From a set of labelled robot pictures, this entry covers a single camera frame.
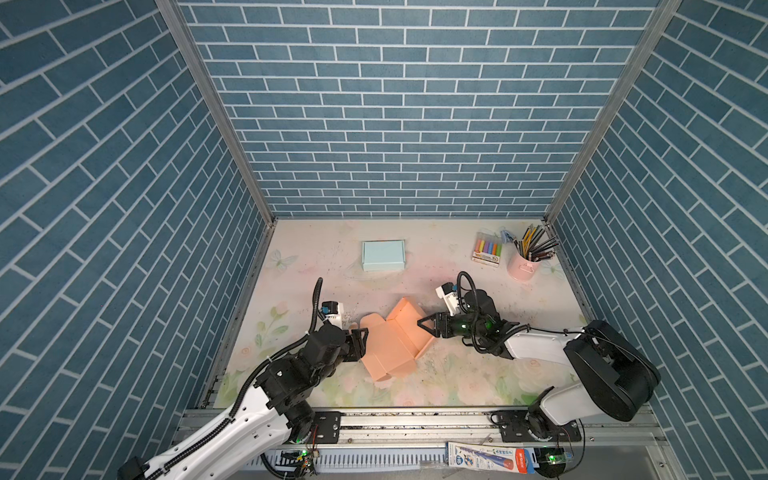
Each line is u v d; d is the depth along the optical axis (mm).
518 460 690
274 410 504
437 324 777
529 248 990
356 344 677
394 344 864
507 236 1150
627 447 754
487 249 1111
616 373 444
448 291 804
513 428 733
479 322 695
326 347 550
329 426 741
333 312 669
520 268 969
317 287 602
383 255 1054
